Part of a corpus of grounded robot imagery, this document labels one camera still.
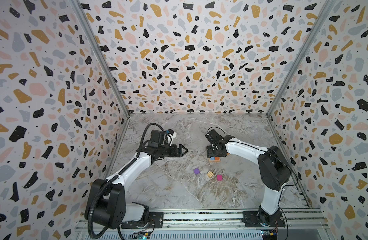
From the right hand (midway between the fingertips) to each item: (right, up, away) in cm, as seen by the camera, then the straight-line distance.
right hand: (210, 150), depth 93 cm
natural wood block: (+4, -7, +1) cm, 8 cm away
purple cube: (-8, -12, -2) cm, 15 cm away
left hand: (-17, +3, -11) cm, 20 cm away
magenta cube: (+5, -16, -4) cm, 17 cm away
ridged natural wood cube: (-1, -13, -5) cm, 14 cm away
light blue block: (+1, -5, +1) cm, 6 cm away
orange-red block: (+5, -5, +2) cm, 7 cm away
